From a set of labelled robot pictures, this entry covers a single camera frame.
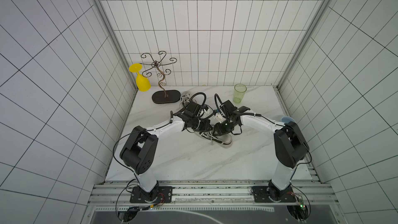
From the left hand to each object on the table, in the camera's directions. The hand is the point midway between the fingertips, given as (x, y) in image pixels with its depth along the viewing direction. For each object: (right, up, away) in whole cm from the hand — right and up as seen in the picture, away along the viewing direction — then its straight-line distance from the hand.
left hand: (209, 130), depth 85 cm
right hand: (+4, 0, +4) cm, 6 cm away
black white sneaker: (+7, -4, -4) cm, 9 cm away
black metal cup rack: (-31, +20, +26) cm, 45 cm away
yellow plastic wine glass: (-40, +27, +7) cm, 49 cm away
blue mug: (+48, +6, +7) cm, 49 cm away
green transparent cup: (+21, +24, +16) cm, 36 cm away
